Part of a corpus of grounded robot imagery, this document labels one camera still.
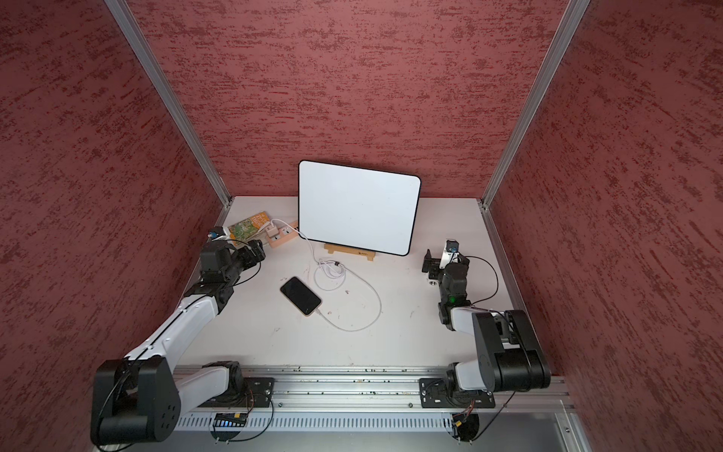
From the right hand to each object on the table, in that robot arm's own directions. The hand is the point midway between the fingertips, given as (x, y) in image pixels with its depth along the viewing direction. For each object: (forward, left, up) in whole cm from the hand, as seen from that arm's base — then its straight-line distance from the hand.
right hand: (441, 253), depth 92 cm
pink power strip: (+15, +57, -6) cm, 59 cm away
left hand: (-1, +62, +6) cm, 62 cm away
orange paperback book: (+17, +70, -5) cm, 72 cm away
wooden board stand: (+8, +38, -7) cm, 40 cm away
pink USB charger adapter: (+13, +60, -1) cm, 61 cm away
